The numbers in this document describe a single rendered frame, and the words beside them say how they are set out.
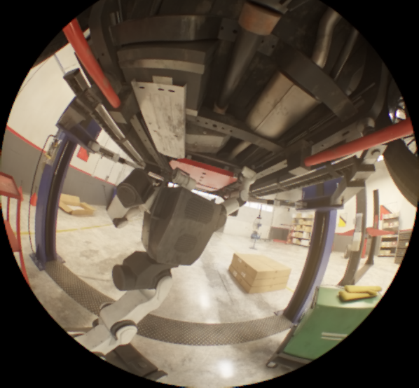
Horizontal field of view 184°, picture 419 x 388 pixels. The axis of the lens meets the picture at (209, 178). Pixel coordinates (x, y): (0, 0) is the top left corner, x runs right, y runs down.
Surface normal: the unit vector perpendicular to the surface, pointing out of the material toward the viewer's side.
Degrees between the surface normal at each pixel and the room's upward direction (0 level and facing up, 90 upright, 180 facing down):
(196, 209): 88
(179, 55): 180
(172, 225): 103
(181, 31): 158
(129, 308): 43
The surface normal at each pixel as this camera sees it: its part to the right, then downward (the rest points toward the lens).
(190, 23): 0.38, 0.91
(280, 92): -0.59, 0.76
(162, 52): -0.24, 0.94
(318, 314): -0.71, -0.42
